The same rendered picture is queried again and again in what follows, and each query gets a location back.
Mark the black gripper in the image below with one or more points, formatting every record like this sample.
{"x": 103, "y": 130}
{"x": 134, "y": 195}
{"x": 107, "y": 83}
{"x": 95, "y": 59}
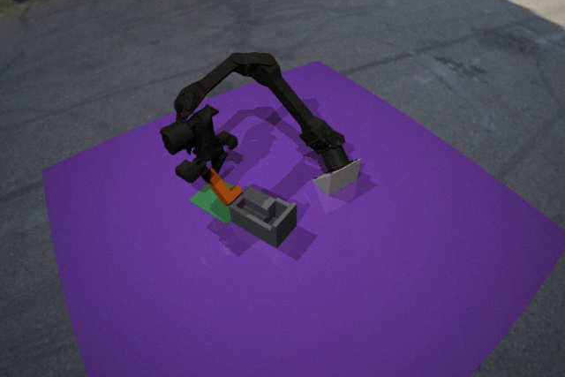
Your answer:
{"x": 206, "y": 150}

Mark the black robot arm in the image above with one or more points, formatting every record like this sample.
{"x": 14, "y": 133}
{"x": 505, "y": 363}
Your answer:
{"x": 263, "y": 68}

